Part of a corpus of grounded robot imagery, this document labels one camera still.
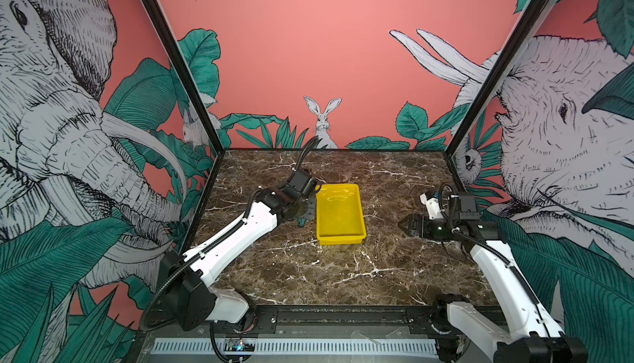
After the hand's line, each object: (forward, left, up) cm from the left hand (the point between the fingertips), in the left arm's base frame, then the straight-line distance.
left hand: (310, 203), depth 80 cm
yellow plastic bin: (+4, -11, -16) cm, 20 cm away
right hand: (-6, -32, -2) cm, 33 cm away
